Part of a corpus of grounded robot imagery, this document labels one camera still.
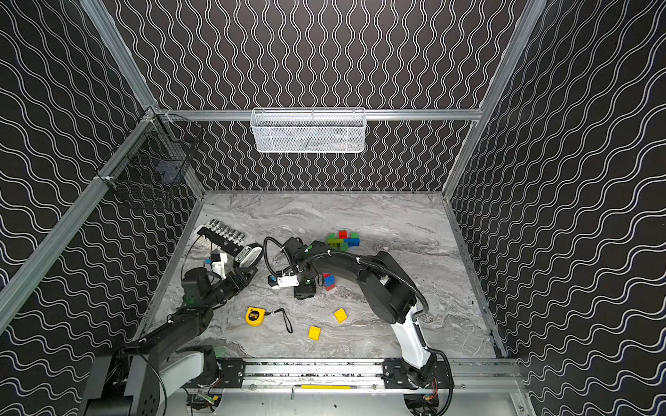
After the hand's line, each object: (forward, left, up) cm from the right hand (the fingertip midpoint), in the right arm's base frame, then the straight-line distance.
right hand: (301, 284), depth 91 cm
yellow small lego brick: (-11, -14, 0) cm, 17 cm away
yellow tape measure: (-11, +14, 0) cm, 18 cm away
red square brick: (+21, -15, +1) cm, 26 cm away
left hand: (0, +13, +9) cm, 16 cm away
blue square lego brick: (0, -10, +3) cm, 10 cm away
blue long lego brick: (+17, -18, +1) cm, 25 cm away
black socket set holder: (+20, +34, 0) cm, 40 cm away
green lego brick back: (+22, -19, -1) cm, 30 cm away
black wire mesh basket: (+40, +56, +26) cm, 73 cm away
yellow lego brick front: (-16, -6, 0) cm, 17 cm away
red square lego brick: (0, -11, -2) cm, 11 cm away
